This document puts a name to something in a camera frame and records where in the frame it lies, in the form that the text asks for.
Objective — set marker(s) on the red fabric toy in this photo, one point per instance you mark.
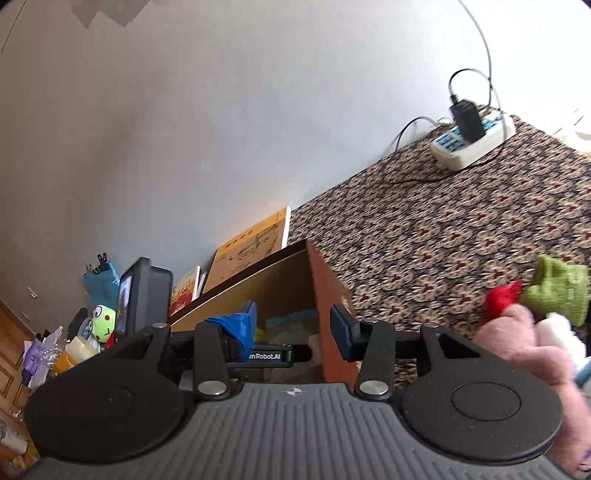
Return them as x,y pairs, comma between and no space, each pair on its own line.
498,299

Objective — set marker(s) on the floral patterned tablecloth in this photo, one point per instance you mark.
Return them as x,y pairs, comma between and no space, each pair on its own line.
417,244

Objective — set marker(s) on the small illustrated book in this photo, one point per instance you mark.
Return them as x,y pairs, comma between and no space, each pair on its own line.
184,291

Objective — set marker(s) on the green frog plush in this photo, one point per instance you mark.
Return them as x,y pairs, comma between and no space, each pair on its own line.
103,323

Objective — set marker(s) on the pink plush toy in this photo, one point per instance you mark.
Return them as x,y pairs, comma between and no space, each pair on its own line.
512,336

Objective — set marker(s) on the black charger adapter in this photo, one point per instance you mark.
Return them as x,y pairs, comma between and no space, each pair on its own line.
467,118

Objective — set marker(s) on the brown cardboard storage box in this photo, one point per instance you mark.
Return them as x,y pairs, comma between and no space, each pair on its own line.
294,290

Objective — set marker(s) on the white soft cloth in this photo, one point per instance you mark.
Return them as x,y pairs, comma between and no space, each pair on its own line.
555,330

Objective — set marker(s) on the green knitted cloth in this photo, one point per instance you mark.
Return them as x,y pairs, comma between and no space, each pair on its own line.
558,287

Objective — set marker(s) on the black tablet device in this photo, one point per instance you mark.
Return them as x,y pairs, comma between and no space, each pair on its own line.
143,298

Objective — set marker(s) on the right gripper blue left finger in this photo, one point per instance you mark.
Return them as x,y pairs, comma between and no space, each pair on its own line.
237,332

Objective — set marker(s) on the orange large book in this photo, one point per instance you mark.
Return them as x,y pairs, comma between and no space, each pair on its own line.
257,242

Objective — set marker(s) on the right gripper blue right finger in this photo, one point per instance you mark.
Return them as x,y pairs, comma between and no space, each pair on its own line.
346,332

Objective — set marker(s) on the white power strip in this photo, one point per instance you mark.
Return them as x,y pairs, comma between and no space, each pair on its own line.
454,153

